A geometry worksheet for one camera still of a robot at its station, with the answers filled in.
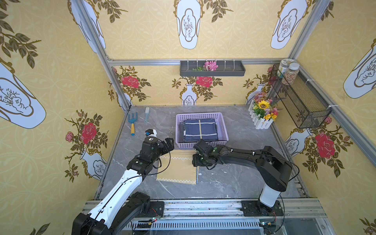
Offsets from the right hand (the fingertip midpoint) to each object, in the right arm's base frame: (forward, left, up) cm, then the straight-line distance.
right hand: (197, 158), depth 90 cm
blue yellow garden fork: (+30, +50, -2) cm, 59 cm away
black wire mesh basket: (+20, -59, +26) cm, 68 cm away
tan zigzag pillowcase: (-6, +10, -2) cm, 12 cm away
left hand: (+3, +20, +14) cm, 25 cm away
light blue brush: (+39, +41, -1) cm, 56 cm away
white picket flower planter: (+30, -42, +11) cm, 53 cm away
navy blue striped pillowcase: (+20, +2, +2) cm, 20 cm away
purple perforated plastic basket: (+19, -17, -1) cm, 26 cm away
